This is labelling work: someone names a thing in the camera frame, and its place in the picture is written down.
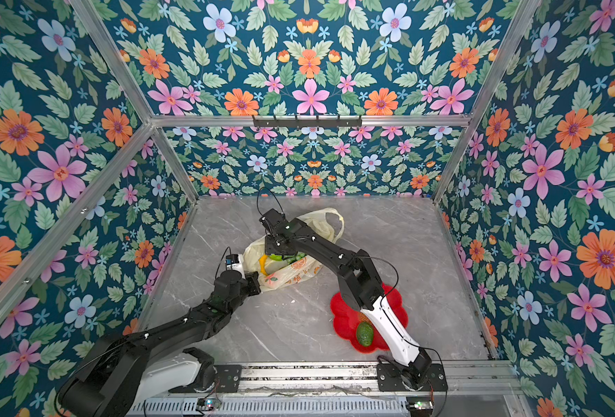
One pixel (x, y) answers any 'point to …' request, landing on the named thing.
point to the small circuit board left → (208, 404)
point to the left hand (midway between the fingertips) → (262, 271)
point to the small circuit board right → (419, 405)
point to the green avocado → (365, 334)
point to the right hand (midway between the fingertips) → (279, 242)
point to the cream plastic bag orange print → (281, 275)
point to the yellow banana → (262, 261)
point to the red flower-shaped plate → (347, 318)
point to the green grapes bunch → (294, 258)
